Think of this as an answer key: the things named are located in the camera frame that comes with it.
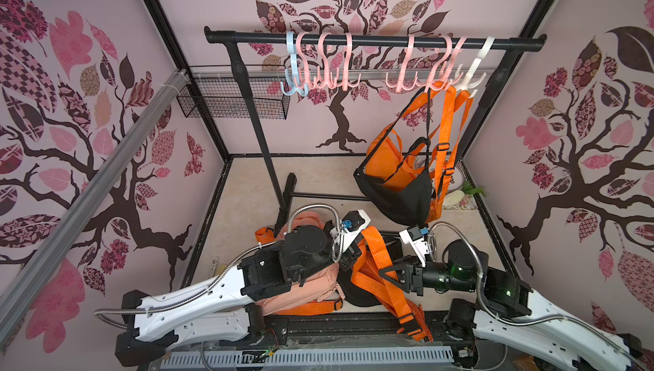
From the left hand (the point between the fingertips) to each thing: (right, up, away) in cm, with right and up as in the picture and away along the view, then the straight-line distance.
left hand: (364, 233), depth 59 cm
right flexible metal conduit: (+24, -13, -13) cm, 30 cm away
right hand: (+4, -9, 0) cm, 10 cm away
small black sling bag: (+13, +9, +8) cm, 18 cm away
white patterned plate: (+48, +12, +51) cm, 71 cm away
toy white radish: (+42, +6, +41) cm, 59 cm away
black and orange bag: (+5, -1, -5) cm, 7 cm away
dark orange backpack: (+1, -6, -2) cm, 6 cm away
